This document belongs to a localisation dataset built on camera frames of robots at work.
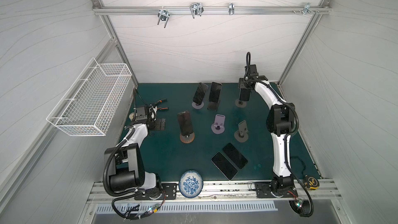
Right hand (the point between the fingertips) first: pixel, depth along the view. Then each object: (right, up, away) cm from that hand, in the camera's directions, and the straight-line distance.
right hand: (248, 79), depth 103 cm
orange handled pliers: (-61, -15, +5) cm, 63 cm away
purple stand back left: (-35, -18, +4) cm, 40 cm away
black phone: (-19, -49, -20) cm, 57 cm away
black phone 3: (-23, -8, -2) cm, 24 cm away
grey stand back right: (-4, -17, +7) cm, 18 cm away
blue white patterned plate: (-37, -55, -28) cm, 72 cm away
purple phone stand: (-21, -30, -12) cm, 38 cm away
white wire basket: (-83, -15, -34) cm, 91 cm away
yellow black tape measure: (+22, -54, -29) cm, 65 cm away
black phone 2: (-33, -9, -2) cm, 34 cm away
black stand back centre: (-23, -18, +5) cm, 30 cm away
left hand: (-58, -26, -11) cm, 65 cm away
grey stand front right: (-8, -34, -14) cm, 38 cm away
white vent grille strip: (-69, -60, -38) cm, 99 cm away
